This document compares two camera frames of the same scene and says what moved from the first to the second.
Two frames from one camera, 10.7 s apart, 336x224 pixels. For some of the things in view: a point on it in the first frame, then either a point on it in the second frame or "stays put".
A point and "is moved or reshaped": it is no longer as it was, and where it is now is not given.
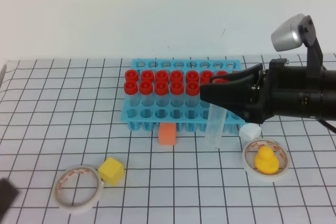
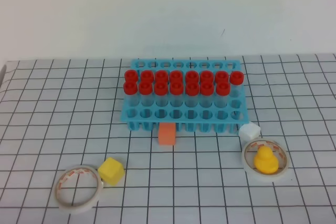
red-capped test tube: [216, 119] is moved or reshaped
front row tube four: [176, 90] stays put
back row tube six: [205, 76] stays put
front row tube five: [192, 91] stays put
